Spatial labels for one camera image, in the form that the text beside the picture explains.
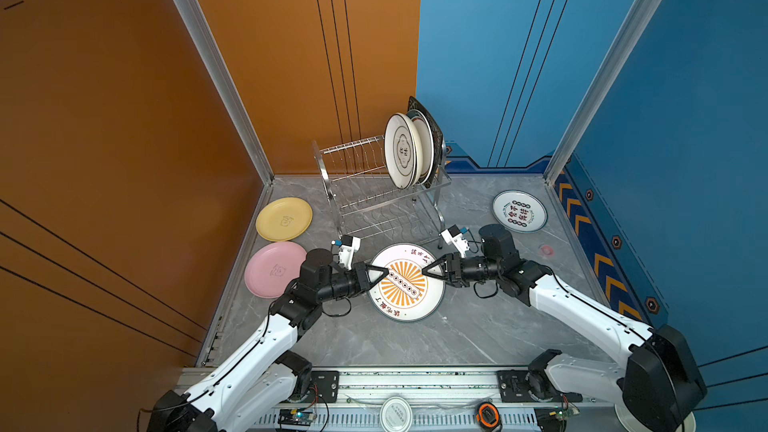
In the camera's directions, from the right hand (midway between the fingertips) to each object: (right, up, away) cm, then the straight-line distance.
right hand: (425, 276), depth 72 cm
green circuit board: (-31, -33, -2) cm, 45 cm away
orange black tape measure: (+14, -30, -5) cm, 34 cm away
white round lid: (-7, -29, -8) cm, 30 cm away
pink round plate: (-46, -2, +21) cm, 51 cm away
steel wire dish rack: (-14, +17, -2) cm, 22 cm away
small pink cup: (+44, +2, +27) cm, 52 cm away
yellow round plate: (-48, +12, +35) cm, 60 cm away
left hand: (-9, +1, +1) cm, 9 cm away
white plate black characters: (+39, +15, +36) cm, 55 cm away
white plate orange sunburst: (-5, -4, -1) cm, 6 cm away
